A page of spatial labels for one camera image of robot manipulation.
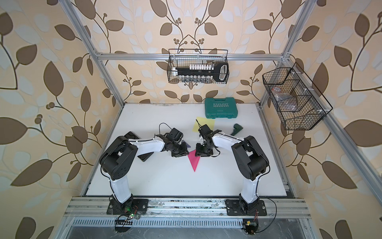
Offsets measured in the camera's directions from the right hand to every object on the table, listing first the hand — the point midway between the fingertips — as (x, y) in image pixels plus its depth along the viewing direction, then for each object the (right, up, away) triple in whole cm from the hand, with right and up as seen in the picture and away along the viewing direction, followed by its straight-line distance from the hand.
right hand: (198, 155), depth 93 cm
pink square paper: (-3, -2, -3) cm, 4 cm away
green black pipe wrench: (+29, +16, +11) cm, 35 cm away
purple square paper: (-6, +5, +1) cm, 9 cm away
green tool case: (+18, +31, +19) cm, 41 cm away
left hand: (-7, +3, -1) cm, 7 cm away
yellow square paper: (+9, +20, +17) cm, 28 cm away
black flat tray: (-46, +11, +7) cm, 48 cm away
